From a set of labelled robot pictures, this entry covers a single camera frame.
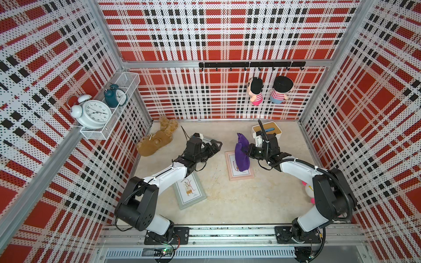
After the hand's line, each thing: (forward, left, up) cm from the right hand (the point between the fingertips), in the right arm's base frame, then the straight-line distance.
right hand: (242, 148), depth 88 cm
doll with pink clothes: (+30, -8, +18) cm, 36 cm away
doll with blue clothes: (+31, -23, +19) cm, 43 cm away
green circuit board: (-46, +36, -12) cm, 60 cm away
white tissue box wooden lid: (+24, -22, -10) cm, 34 cm away
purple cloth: (-6, +1, -1) cm, 6 cm away
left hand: (0, +12, +2) cm, 12 cm away
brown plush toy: (+7, +53, -3) cm, 53 cm away
